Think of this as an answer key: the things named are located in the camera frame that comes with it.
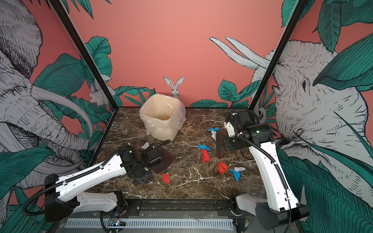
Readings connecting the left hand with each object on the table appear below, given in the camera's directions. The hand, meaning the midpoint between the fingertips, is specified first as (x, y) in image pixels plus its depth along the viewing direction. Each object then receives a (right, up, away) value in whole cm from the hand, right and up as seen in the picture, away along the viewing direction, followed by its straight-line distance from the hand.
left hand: (142, 176), depth 70 cm
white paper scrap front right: (+54, -2, +17) cm, 57 cm away
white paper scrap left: (-7, +11, +25) cm, 28 cm away
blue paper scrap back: (+40, +21, +37) cm, 59 cm away
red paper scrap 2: (+44, -2, +18) cm, 47 cm away
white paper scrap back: (+41, +17, +33) cm, 55 cm away
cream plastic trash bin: (+4, +31, +35) cm, 47 cm away
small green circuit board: (-13, -23, 0) cm, 26 cm away
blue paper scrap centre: (+33, +9, +28) cm, 44 cm away
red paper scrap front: (+9, -7, +14) cm, 18 cm away
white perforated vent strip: (+6, -23, 0) cm, 24 cm away
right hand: (+41, +17, -2) cm, 44 cm away
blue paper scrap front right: (+52, -5, +15) cm, 54 cm away
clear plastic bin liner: (+3, +31, +35) cm, 47 cm away
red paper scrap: (+33, +4, +23) cm, 41 cm away
